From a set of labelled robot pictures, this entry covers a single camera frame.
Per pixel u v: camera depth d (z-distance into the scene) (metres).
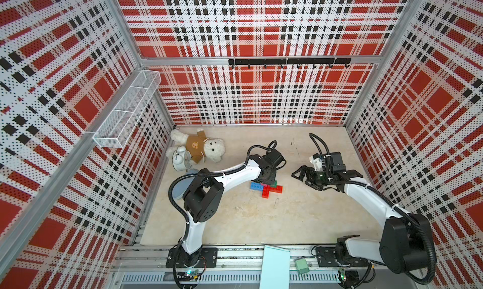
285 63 0.89
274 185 0.91
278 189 0.91
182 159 0.92
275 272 0.68
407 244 0.41
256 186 0.91
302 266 0.71
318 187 0.76
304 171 0.77
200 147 1.01
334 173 0.66
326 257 0.73
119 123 0.91
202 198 0.49
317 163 0.80
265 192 0.88
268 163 0.67
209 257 0.73
